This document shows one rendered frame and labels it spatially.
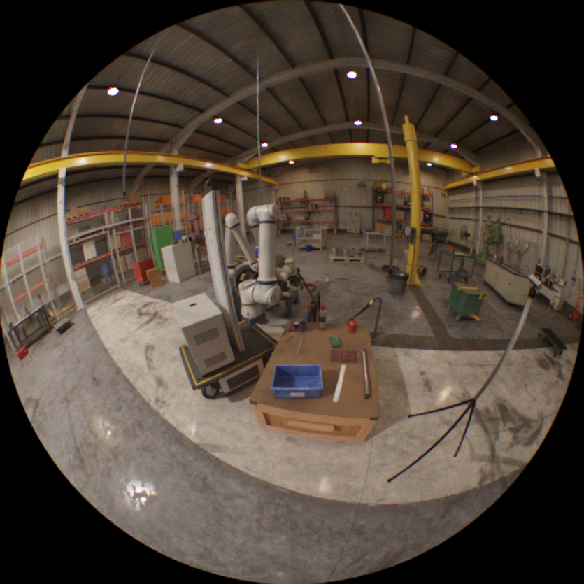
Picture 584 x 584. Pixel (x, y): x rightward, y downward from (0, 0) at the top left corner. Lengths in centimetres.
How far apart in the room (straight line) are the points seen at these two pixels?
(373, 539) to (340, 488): 51
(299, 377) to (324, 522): 110
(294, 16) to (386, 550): 939
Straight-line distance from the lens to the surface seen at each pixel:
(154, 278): 638
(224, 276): 144
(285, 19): 787
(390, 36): 854
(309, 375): 128
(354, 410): 116
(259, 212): 133
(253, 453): 156
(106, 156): 940
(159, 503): 180
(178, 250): 593
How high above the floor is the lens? 146
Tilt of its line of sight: 23 degrees down
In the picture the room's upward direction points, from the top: 3 degrees counter-clockwise
